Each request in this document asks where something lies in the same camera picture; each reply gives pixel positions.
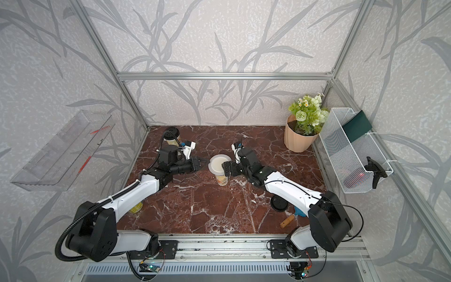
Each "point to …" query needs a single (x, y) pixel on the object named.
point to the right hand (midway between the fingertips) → (230, 161)
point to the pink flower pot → (294, 141)
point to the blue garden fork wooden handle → (289, 220)
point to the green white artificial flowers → (310, 114)
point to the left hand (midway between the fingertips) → (208, 162)
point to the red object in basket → (355, 180)
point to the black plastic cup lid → (171, 133)
